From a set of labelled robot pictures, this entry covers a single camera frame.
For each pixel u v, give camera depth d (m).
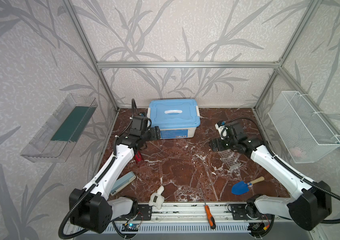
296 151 0.72
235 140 0.60
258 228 0.74
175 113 0.94
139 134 0.60
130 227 0.71
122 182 0.79
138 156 0.89
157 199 0.75
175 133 0.96
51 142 0.64
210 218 0.71
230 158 0.92
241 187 0.83
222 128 0.72
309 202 0.38
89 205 0.38
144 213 0.74
